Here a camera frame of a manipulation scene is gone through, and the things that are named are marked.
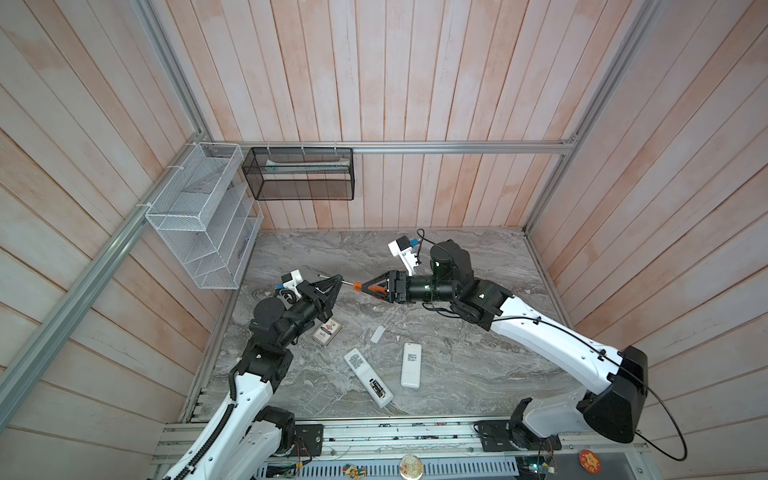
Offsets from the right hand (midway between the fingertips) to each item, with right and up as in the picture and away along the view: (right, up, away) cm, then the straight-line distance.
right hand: (367, 292), depth 64 cm
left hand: (-5, +2, +4) cm, 7 cm away
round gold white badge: (+10, -42, +6) cm, 44 cm away
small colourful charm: (-3, -43, +5) cm, 43 cm away
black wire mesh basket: (-25, +38, +39) cm, 60 cm away
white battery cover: (+3, -16, +29) cm, 33 cm away
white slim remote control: (-1, -26, +19) cm, 32 cm away
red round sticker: (+53, -42, +6) cm, 68 cm away
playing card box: (-14, -16, +26) cm, 33 cm away
